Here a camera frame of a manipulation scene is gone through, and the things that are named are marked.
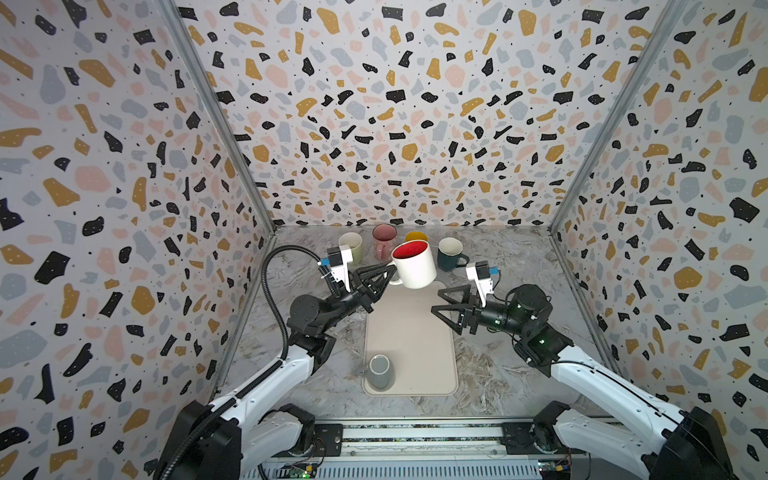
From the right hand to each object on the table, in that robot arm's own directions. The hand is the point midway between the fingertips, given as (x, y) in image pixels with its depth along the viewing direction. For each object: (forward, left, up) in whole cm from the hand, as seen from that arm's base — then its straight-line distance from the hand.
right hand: (435, 302), depth 65 cm
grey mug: (-9, +12, -20) cm, 25 cm away
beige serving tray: (+3, +2, -29) cm, 30 cm away
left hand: (+3, +9, +7) cm, 12 cm away
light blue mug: (+40, +3, -22) cm, 46 cm away
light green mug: (+37, +25, -22) cm, 50 cm away
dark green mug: (+31, -8, -21) cm, 38 cm away
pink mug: (+42, +15, -24) cm, 50 cm away
